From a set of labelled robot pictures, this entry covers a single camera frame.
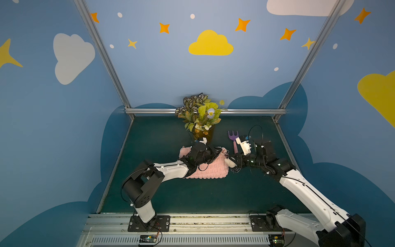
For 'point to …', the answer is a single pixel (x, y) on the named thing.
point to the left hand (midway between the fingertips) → (223, 147)
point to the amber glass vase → (199, 134)
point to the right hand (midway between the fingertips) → (231, 155)
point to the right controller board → (276, 240)
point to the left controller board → (147, 238)
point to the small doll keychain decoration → (231, 163)
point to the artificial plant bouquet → (198, 112)
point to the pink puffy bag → (216, 168)
